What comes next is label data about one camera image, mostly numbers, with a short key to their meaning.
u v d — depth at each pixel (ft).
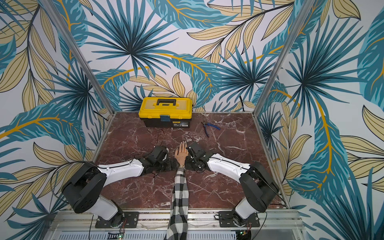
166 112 3.20
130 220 2.40
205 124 3.65
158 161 2.35
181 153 3.13
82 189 1.43
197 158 2.21
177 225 2.21
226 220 2.41
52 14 2.26
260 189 1.44
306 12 2.30
